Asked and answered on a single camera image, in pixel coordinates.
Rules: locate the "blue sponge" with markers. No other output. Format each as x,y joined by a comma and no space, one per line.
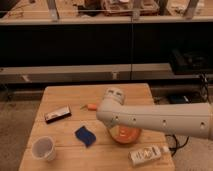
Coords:
86,136

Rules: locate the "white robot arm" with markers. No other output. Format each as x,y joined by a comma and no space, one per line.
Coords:
192,119

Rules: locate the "orange ceramic bowl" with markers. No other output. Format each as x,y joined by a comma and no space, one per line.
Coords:
124,134

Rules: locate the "white ceramic cup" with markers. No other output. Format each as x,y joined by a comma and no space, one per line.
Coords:
43,149

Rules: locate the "orange toy carrot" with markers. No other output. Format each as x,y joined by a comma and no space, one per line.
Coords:
91,107

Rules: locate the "black rectangular eraser block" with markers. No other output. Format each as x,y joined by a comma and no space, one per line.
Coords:
57,115

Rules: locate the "white carton box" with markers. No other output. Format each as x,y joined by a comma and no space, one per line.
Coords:
147,154

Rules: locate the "black box on floor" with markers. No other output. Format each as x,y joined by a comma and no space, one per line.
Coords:
191,63

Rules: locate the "metal window frame rail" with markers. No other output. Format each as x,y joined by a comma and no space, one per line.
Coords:
114,72

